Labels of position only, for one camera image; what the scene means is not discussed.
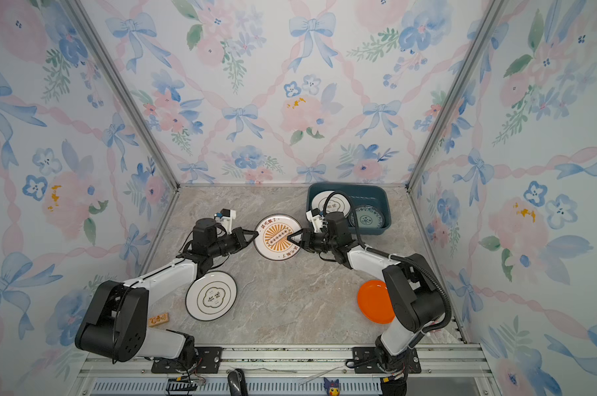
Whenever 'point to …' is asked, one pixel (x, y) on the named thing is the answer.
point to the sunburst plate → (272, 241)
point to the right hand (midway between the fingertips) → (291, 239)
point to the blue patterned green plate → (367, 216)
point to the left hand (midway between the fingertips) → (260, 232)
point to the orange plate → (375, 301)
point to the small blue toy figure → (331, 387)
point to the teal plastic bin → (376, 193)
